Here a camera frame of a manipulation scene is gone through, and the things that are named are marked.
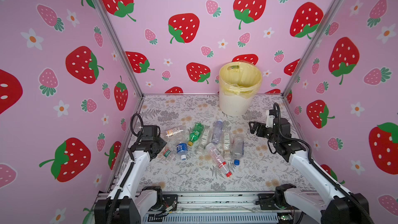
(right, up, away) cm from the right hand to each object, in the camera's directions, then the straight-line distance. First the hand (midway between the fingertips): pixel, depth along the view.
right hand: (256, 123), depth 82 cm
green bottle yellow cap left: (-32, -6, +13) cm, 35 cm away
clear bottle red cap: (-20, -20, +2) cm, 28 cm away
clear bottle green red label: (-47, -16, -3) cm, 50 cm away
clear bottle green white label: (-15, -18, +5) cm, 24 cm away
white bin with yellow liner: (-3, +27, +28) cm, 39 cm away
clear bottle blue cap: (-8, -15, +8) cm, 19 cm away
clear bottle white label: (-28, -9, +8) cm, 30 cm away
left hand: (-52, -11, +2) cm, 53 cm away
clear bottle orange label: (-49, -7, +11) cm, 51 cm away
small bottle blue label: (-41, -15, +4) cm, 44 cm away
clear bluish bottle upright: (-18, -4, +20) cm, 27 cm away
